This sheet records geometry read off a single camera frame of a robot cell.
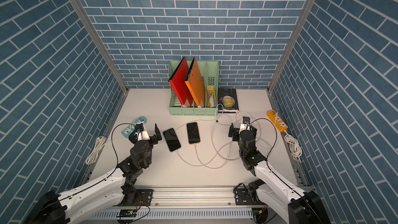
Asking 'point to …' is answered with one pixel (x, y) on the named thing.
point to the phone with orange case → (194, 137)
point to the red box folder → (177, 81)
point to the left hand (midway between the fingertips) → (153, 126)
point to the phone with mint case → (171, 139)
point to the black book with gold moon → (227, 97)
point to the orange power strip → (274, 116)
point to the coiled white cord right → (296, 150)
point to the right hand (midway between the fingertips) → (241, 124)
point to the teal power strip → (126, 132)
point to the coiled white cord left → (100, 141)
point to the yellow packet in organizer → (211, 96)
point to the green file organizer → (209, 71)
